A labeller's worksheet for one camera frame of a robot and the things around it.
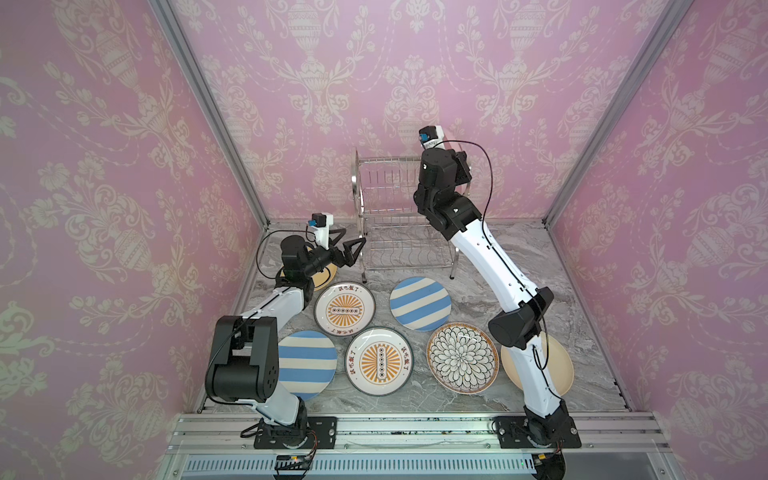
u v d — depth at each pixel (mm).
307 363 856
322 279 805
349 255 768
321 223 741
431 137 632
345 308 970
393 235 1166
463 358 853
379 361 853
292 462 730
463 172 641
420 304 973
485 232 563
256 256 1154
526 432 675
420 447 730
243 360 454
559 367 827
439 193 567
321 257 766
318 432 742
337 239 872
